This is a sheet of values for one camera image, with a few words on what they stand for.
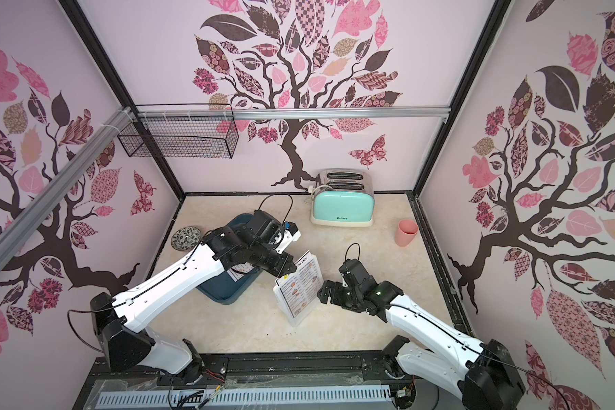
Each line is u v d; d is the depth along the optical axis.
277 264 0.63
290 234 0.66
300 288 0.76
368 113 1.87
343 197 0.98
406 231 0.95
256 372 0.74
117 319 0.40
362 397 0.70
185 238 1.03
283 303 0.73
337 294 0.70
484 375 0.39
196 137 0.80
